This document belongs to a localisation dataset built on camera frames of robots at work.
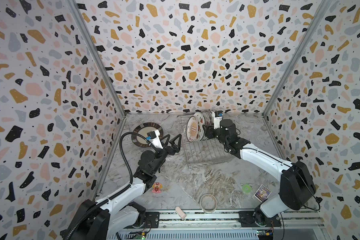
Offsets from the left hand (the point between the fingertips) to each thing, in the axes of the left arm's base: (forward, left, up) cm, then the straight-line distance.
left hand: (175, 133), depth 72 cm
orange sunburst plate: (+21, -19, -11) cm, 30 cm away
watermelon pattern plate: (+20, -15, -15) cm, 29 cm away
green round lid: (-17, -40, -30) cm, 53 cm away
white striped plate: (+8, -19, +4) cm, 20 cm away
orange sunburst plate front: (+20, -9, -22) cm, 31 cm away
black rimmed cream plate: (+25, +27, -28) cm, 47 cm away
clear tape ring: (-25, -17, -29) cm, 42 cm away
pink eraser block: (-29, -2, -28) cm, 40 cm away
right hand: (+11, -16, -4) cm, 19 cm away
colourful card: (-21, -47, -28) cm, 58 cm away
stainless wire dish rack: (+6, -19, -28) cm, 34 cm away
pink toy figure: (-17, +11, -26) cm, 33 cm away
